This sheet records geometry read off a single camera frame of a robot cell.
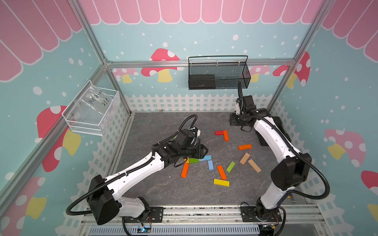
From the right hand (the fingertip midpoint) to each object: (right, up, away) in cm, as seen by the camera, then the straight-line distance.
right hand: (233, 120), depth 86 cm
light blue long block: (-15, -24, +8) cm, 29 cm away
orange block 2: (-6, -32, +2) cm, 32 cm away
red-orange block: (0, -12, +17) cm, 21 cm away
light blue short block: (-12, -28, +6) cm, 31 cm away
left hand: (-18, -17, -12) cm, 27 cm away
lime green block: (0, -29, +4) cm, 29 cm away
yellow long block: (-7, -36, -1) cm, 37 cm away
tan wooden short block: (+10, -24, +8) cm, 28 cm away
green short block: (-24, -25, +6) cm, 35 cm away
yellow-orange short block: (-27, -26, +6) cm, 38 cm away
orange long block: (-28, -31, +4) cm, 42 cm away
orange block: (+12, -18, +14) cm, 26 cm away
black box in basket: (-18, +24, +5) cm, 31 cm away
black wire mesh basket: (-7, +32, +10) cm, 34 cm away
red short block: (-5, -8, +23) cm, 25 cm away
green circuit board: (-48, -55, -13) cm, 74 cm away
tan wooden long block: (+15, -28, +5) cm, 32 cm away
